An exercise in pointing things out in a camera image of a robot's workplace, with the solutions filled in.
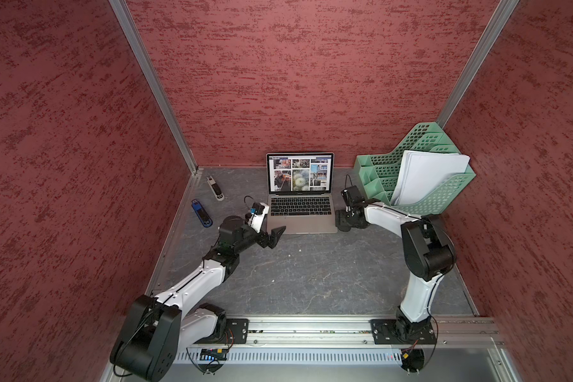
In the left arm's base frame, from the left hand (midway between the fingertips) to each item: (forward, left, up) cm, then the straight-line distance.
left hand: (274, 224), depth 83 cm
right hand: (+9, -30, -13) cm, 34 cm away
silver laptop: (+26, -10, -13) cm, 31 cm away
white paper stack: (+20, -56, +8) cm, 60 cm away
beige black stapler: (+25, +29, -10) cm, 40 cm away
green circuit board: (-37, +18, -16) cm, 44 cm away
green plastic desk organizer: (+35, -49, -10) cm, 61 cm away
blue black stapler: (+13, +34, -14) cm, 39 cm away
